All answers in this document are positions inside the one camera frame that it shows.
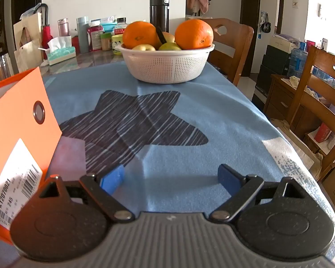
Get red box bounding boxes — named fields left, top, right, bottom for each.
left=314, top=123, right=333, bottom=143

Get grey bottle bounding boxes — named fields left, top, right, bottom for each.
left=77, top=16, right=90, bottom=53

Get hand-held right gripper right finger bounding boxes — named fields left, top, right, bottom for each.
left=208, top=164, right=308, bottom=224

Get black stick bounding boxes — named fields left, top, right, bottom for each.
left=156, top=26, right=166, bottom=45

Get orange cardboard box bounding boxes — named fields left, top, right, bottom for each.
left=0, top=67, right=63, bottom=246

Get blue star-print blanket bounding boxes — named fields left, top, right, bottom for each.
left=40, top=60, right=335, bottom=268

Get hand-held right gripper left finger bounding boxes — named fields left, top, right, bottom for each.
left=38, top=165, right=136, bottom=224

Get green apple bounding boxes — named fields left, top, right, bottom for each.
left=158, top=42, right=182, bottom=51

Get glass mug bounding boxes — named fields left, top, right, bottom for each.
left=0, top=53, right=16, bottom=84

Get yellow-green round container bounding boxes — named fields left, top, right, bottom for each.
left=112, top=34, right=124, bottom=55

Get wooden chair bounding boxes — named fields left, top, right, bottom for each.
left=286, top=46, right=335, bottom=182
left=194, top=18, right=254, bottom=87

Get blue water jug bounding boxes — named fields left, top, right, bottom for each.
left=287, top=42, right=308, bottom=79

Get black-capped plastic bottle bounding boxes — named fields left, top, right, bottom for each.
left=113, top=17, right=128, bottom=35

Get white plastic bag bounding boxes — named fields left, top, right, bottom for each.
left=21, top=3, right=42, bottom=20

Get stack of black boxes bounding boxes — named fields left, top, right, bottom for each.
left=253, top=45, right=292, bottom=109

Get black hanging bag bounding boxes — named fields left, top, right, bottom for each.
left=261, top=13, right=272, bottom=32

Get white storage box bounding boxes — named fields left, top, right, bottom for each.
left=269, top=35, right=300, bottom=54

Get wooden side cabinet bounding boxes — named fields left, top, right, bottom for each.
left=264, top=74, right=324, bottom=134

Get large orange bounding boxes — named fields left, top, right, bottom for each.
left=175, top=19, right=214, bottom=50
left=122, top=21, right=160, bottom=49

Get teal plastic bowl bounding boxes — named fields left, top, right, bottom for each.
left=100, top=22, right=118, bottom=32

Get red folding umbrella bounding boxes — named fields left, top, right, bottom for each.
left=40, top=4, right=54, bottom=59

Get pink bottle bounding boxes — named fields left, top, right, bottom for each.
left=58, top=18, right=70, bottom=37

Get white perforated plastic basket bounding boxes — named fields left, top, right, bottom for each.
left=115, top=43, right=215, bottom=84

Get black thermos bottle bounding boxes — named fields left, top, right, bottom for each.
left=149, top=0, right=170, bottom=33

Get jar with green lid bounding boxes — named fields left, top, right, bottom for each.
left=100, top=32, right=113, bottom=51

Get green tissue box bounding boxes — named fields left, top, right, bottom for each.
left=46, top=36, right=76, bottom=66

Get beige paper bag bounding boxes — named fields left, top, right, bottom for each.
left=14, top=40, right=44, bottom=73
left=13, top=13, right=43, bottom=48

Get red snack packet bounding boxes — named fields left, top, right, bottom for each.
left=87, top=24, right=104, bottom=51

